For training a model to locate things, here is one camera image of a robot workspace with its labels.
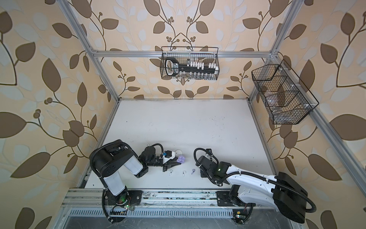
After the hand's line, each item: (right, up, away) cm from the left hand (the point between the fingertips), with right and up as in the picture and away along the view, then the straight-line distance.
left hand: (178, 159), depth 82 cm
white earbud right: (+3, -8, 0) cm, 9 cm away
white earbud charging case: (0, +2, +7) cm, 7 cm away
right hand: (+15, -7, +2) cm, 17 cm away
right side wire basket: (+58, +35, -9) cm, 68 cm away
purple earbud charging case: (+2, 0, -1) cm, 2 cm away
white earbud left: (-4, -7, +1) cm, 8 cm away
